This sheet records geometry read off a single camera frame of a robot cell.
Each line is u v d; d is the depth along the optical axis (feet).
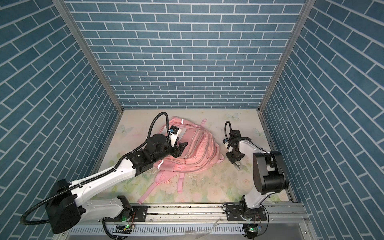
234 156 2.65
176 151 2.19
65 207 1.25
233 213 2.41
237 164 2.92
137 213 2.43
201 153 2.79
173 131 2.12
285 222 2.42
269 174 1.53
